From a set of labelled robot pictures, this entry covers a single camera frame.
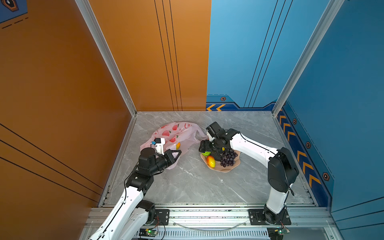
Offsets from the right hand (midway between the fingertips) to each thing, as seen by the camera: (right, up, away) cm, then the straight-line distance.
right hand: (203, 150), depth 87 cm
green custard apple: (+2, -2, 0) cm, 3 cm away
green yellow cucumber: (-17, +1, +11) cm, 20 cm away
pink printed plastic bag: (-15, +8, 0) cm, 17 cm away
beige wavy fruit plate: (+9, -11, +2) cm, 14 cm away
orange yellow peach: (+4, -6, -2) cm, 8 cm away
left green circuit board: (-28, -36, -16) cm, 48 cm away
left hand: (-11, +2, -13) cm, 17 cm away
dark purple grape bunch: (+15, -5, 0) cm, 16 cm away
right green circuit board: (+36, -35, -17) cm, 53 cm away
